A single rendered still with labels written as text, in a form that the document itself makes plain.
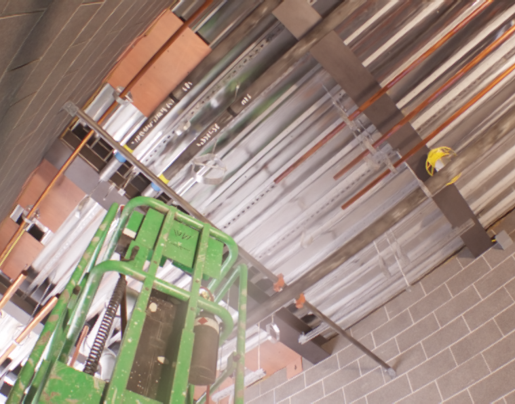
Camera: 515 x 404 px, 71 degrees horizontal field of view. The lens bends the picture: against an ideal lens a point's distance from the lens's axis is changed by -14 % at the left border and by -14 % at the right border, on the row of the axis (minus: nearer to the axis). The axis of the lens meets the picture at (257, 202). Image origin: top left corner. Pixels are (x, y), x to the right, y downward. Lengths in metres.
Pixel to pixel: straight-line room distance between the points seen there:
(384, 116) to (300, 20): 0.84
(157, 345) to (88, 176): 1.90
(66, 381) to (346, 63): 2.28
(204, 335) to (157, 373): 0.25
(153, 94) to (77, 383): 2.18
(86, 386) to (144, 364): 0.25
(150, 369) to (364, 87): 2.09
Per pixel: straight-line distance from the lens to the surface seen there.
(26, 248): 4.04
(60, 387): 1.17
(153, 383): 1.34
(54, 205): 3.60
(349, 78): 2.69
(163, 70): 2.89
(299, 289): 2.58
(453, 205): 3.32
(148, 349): 1.40
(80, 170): 3.10
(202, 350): 1.44
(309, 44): 2.26
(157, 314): 1.52
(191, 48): 2.83
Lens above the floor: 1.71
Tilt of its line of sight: 61 degrees up
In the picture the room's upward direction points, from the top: straight up
